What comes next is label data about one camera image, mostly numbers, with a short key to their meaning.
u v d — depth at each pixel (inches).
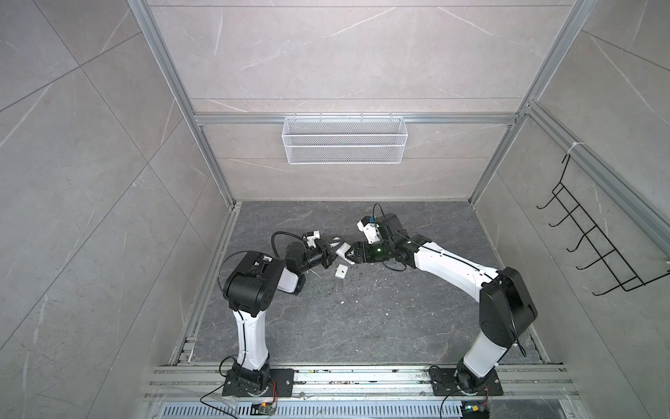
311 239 35.5
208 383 29.4
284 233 36.1
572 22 27.6
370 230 31.3
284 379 28.8
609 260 25.4
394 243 26.5
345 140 39.4
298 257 30.4
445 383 28.7
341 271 37.7
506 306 18.5
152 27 27.7
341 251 33.8
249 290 21.0
